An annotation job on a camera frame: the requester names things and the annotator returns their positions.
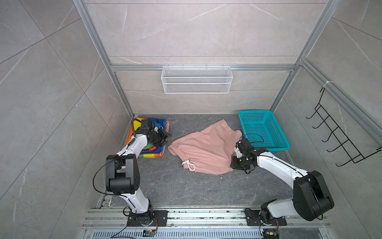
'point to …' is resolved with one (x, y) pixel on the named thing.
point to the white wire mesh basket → (196, 80)
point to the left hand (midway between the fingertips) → (170, 134)
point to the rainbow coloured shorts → (148, 150)
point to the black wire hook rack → (354, 154)
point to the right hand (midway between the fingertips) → (232, 164)
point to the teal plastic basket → (260, 128)
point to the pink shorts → (209, 151)
